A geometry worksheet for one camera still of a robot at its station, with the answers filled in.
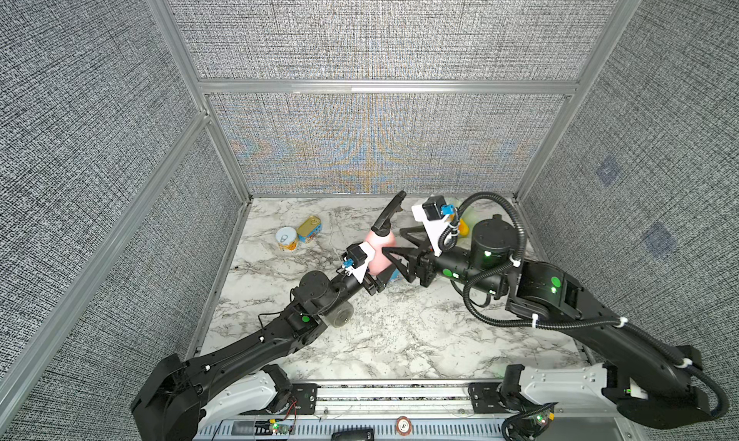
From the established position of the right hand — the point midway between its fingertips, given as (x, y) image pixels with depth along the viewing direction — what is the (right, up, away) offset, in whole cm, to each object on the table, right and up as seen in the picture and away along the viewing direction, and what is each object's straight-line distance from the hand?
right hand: (396, 234), depth 52 cm
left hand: (+1, -3, +12) cm, 13 cm away
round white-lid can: (-33, -3, +48) cm, 59 cm away
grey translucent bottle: (-13, -25, +31) cm, 41 cm away
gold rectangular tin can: (-27, 0, +54) cm, 60 cm away
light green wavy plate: (+38, +7, +64) cm, 75 cm away
